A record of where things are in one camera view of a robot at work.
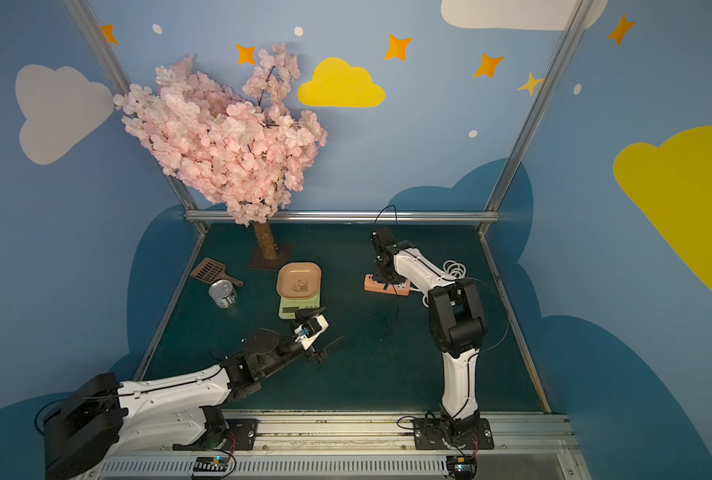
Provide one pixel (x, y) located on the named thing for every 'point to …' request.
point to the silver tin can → (223, 293)
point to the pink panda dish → (299, 280)
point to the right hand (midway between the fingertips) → (390, 273)
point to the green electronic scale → (287, 308)
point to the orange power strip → (402, 288)
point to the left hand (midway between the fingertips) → (332, 315)
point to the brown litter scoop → (210, 270)
